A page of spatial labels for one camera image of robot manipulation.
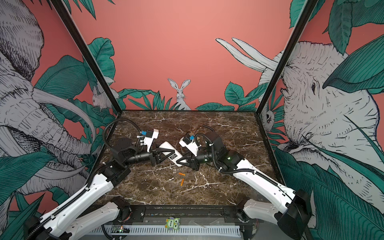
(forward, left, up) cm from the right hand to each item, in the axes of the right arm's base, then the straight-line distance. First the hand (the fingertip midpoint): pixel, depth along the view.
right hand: (177, 160), depth 63 cm
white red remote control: (+1, +1, +2) cm, 2 cm away
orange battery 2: (-1, 0, -27) cm, 27 cm away
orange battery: (+5, +1, -28) cm, 28 cm away
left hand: (+3, +2, +4) cm, 5 cm away
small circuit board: (-23, +28, -27) cm, 45 cm away
